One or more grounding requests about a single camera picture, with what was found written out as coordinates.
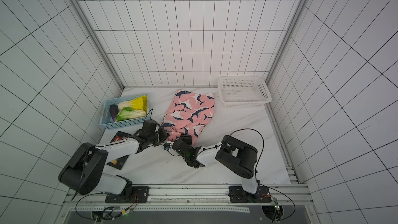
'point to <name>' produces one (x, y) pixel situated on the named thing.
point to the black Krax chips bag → (119, 136)
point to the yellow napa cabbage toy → (138, 103)
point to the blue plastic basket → (106, 121)
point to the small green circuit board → (277, 207)
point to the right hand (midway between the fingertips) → (179, 138)
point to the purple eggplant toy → (114, 110)
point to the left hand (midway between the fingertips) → (168, 136)
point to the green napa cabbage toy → (129, 113)
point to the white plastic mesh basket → (243, 91)
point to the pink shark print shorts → (187, 113)
